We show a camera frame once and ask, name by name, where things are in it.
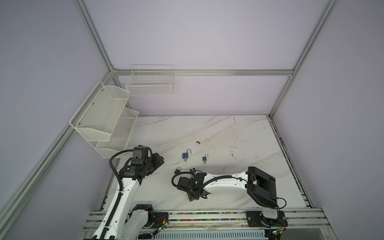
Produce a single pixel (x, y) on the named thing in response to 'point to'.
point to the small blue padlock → (204, 158)
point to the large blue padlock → (185, 155)
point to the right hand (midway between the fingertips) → (196, 194)
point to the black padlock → (177, 171)
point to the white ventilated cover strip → (247, 235)
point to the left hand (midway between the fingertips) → (160, 161)
